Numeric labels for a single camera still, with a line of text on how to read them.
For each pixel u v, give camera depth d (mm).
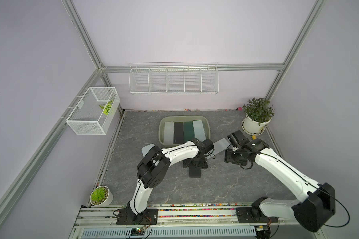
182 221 733
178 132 1052
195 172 864
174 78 988
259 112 923
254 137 1023
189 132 1052
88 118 805
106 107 811
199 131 1052
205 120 1083
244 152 558
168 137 1027
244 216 739
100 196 709
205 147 736
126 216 689
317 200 389
